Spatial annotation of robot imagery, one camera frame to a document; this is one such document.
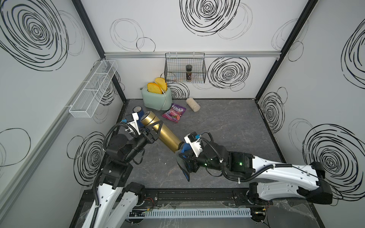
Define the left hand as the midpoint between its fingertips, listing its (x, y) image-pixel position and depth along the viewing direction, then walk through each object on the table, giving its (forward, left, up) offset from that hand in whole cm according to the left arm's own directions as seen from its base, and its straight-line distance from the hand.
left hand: (159, 123), depth 60 cm
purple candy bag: (+34, -3, -33) cm, 47 cm away
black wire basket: (+51, -3, -4) cm, 51 cm away
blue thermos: (+22, +19, -17) cm, 34 cm away
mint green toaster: (+43, +12, -30) cm, 54 cm away
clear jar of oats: (+39, -18, -30) cm, 53 cm away
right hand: (-10, -9, -9) cm, 16 cm away
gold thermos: (-4, -3, -4) cm, 6 cm away
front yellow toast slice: (+42, +12, -16) cm, 46 cm away
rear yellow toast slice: (+48, +7, -16) cm, 51 cm away
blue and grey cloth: (-8, -11, -7) cm, 15 cm away
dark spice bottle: (+39, -12, -2) cm, 41 cm away
